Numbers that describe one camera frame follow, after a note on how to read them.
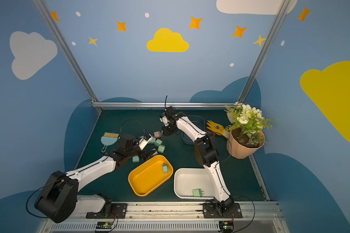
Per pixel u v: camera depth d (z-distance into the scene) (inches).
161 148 38.5
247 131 32.8
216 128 42.3
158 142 39.0
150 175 33.9
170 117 29.7
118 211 29.5
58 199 16.3
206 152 23.4
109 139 41.1
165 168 34.0
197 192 31.0
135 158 35.8
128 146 27.1
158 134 41.1
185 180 34.0
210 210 29.2
